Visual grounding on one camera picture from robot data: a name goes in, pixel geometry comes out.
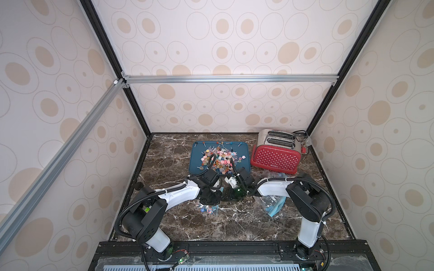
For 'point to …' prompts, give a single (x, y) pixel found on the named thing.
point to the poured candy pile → (222, 163)
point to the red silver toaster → (277, 150)
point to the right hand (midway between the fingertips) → (227, 197)
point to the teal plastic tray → (196, 149)
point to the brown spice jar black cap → (138, 186)
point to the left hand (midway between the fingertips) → (224, 202)
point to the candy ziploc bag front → (273, 203)
